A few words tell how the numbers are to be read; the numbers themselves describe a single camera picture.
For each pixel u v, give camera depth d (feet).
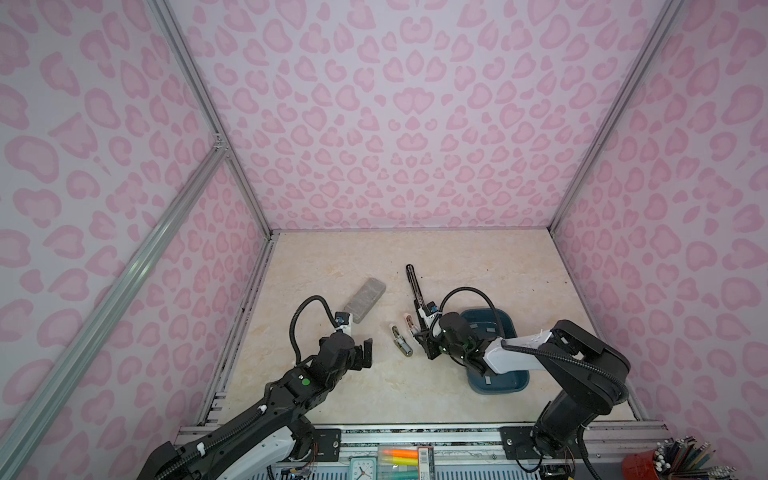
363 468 2.26
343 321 2.35
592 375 1.50
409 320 2.97
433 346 2.62
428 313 2.63
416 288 3.30
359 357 2.40
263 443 1.68
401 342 2.94
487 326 3.06
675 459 2.00
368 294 3.23
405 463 2.31
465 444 2.46
